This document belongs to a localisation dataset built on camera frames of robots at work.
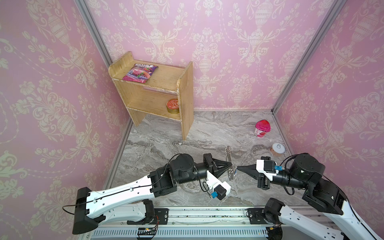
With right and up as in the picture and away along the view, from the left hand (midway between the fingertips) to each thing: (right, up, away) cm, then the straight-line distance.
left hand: (229, 160), depth 55 cm
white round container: (+39, -2, +38) cm, 54 cm away
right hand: (+3, -1, -2) cm, 4 cm away
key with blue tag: (+2, -4, -2) cm, 5 cm away
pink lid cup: (+32, +12, +44) cm, 56 cm away
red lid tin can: (-26, +24, +35) cm, 50 cm away
